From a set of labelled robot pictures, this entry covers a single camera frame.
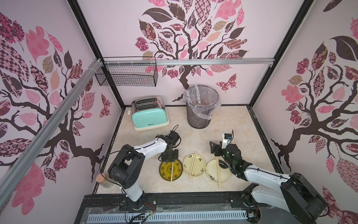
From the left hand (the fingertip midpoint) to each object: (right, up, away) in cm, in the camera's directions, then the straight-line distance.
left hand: (174, 163), depth 87 cm
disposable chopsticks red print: (+27, -4, -6) cm, 28 cm away
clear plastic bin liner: (+22, +43, +18) cm, 51 cm away
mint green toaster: (-18, +33, +6) cm, 38 cm away
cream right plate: (+24, -6, -4) cm, 25 cm away
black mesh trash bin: (+14, +26, +12) cm, 32 cm away
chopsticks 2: (+12, -2, -2) cm, 12 cm away
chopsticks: (-1, -4, -4) cm, 6 cm away
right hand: (+26, +14, -1) cm, 30 cm away
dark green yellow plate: (-5, -4, -2) cm, 7 cm away
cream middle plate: (+16, -1, -1) cm, 17 cm away
